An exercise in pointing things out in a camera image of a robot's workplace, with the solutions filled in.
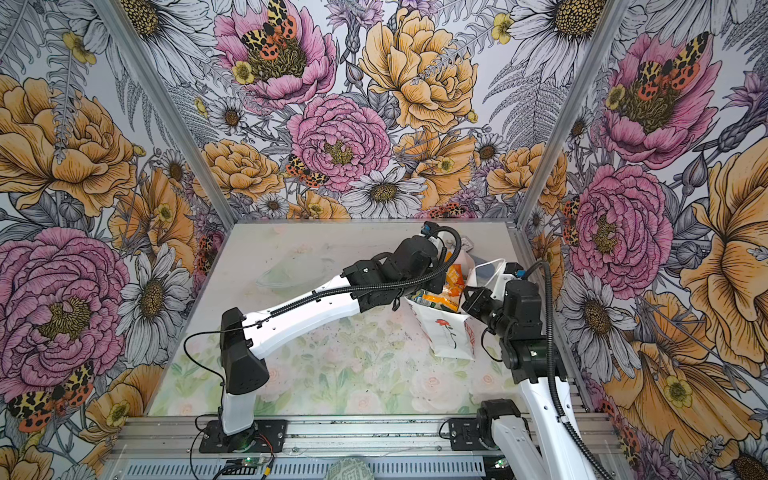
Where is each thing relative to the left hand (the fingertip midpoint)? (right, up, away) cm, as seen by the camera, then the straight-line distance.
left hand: (440, 274), depth 73 cm
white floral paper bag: (+3, -16, +5) cm, 17 cm away
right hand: (+5, -6, -1) cm, 8 cm away
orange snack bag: (+3, -5, +1) cm, 6 cm away
